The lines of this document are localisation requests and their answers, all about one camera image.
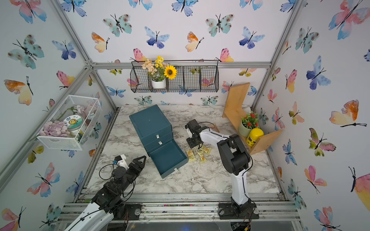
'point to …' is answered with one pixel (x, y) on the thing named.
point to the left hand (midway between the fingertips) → (146, 158)
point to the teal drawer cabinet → (153, 129)
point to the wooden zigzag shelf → (232, 113)
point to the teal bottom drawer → (168, 158)
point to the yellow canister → (253, 135)
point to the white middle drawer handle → (160, 142)
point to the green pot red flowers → (248, 122)
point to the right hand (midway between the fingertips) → (194, 140)
